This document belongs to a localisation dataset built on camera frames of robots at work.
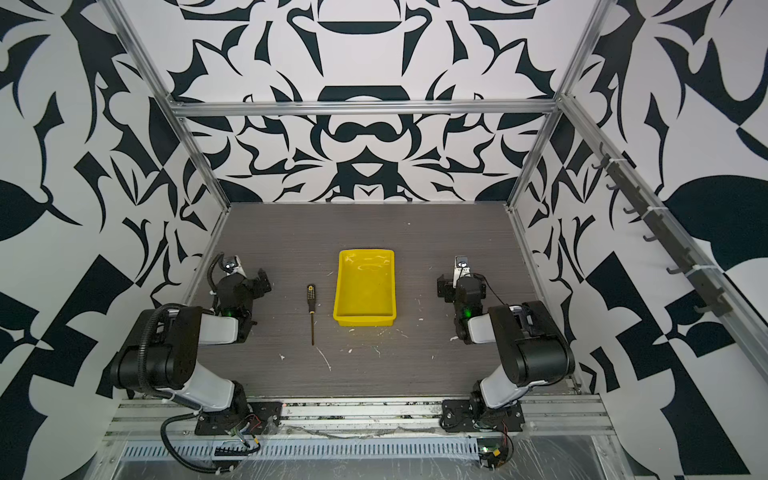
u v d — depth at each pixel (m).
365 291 0.98
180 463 0.67
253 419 0.73
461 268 0.81
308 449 0.71
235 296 0.71
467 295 0.73
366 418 0.76
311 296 0.94
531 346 0.47
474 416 0.67
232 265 0.81
